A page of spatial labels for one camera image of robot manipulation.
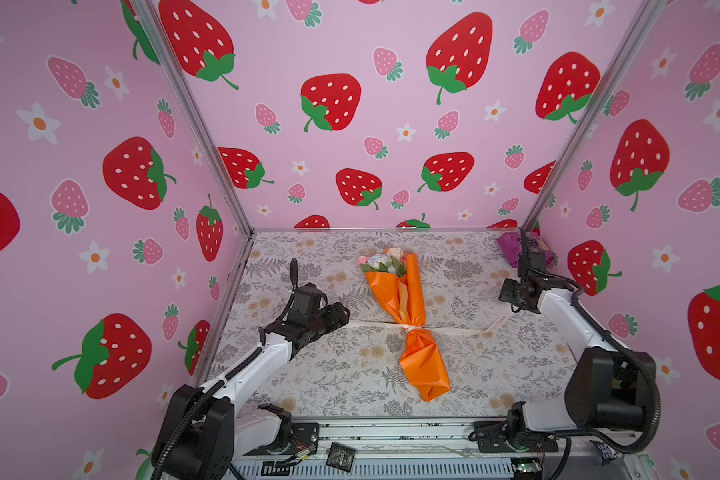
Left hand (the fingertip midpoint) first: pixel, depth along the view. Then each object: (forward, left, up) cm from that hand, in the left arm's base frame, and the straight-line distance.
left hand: (342, 315), depth 86 cm
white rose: (+22, -9, -1) cm, 24 cm away
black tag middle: (-34, -2, -8) cm, 35 cm away
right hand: (+6, -52, +2) cm, 53 cm away
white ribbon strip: (+1, -46, -9) cm, 47 cm away
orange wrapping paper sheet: (-12, -23, -5) cm, 26 cm away
